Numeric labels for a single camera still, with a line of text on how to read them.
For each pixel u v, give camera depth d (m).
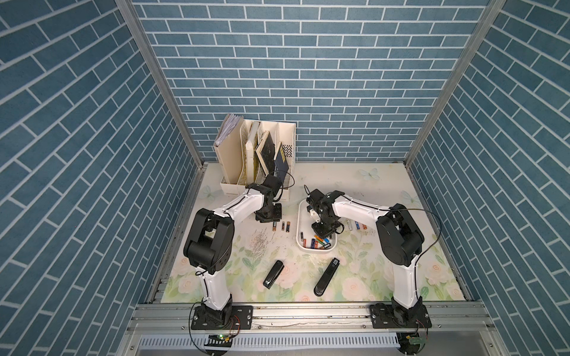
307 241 0.92
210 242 0.49
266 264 0.86
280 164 1.09
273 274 0.80
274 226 0.96
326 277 0.79
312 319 0.75
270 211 0.79
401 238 0.52
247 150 0.93
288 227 0.96
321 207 0.71
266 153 1.00
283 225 0.96
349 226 0.96
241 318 0.74
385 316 0.73
